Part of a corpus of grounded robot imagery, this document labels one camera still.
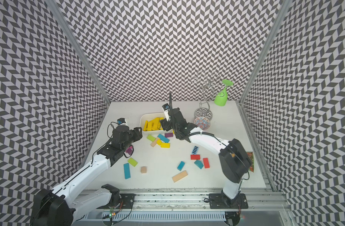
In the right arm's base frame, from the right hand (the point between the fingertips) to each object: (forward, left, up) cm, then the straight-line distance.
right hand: (166, 119), depth 86 cm
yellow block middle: (-8, +1, -17) cm, 19 cm away
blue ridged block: (-12, -18, -19) cm, 29 cm away
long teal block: (-25, +23, -17) cm, 38 cm away
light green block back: (-2, +12, -18) cm, 22 cm away
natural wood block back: (-7, +9, -17) cm, 20 cm away
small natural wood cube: (-24, +14, -18) cm, 33 cm away
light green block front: (-20, +21, -18) cm, 34 cm away
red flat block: (-16, -18, -19) cm, 31 cm away
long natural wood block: (-28, -8, -17) cm, 34 cm away
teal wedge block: (-21, -20, -18) cm, 34 cm away
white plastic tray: (+12, +15, -11) cm, 22 cm away
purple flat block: (0, 0, -18) cm, 18 cm away
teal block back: (-2, +4, -19) cm, 19 cm away
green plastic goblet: (+14, -36, +4) cm, 38 cm away
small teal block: (-22, -9, -17) cm, 29 cm away
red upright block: (-20, -25, -18) cm, 37 cm away
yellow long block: (+3, +17, -14) cm, 22 cm away
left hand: (-7, +16, -2) cm, 18 cm away
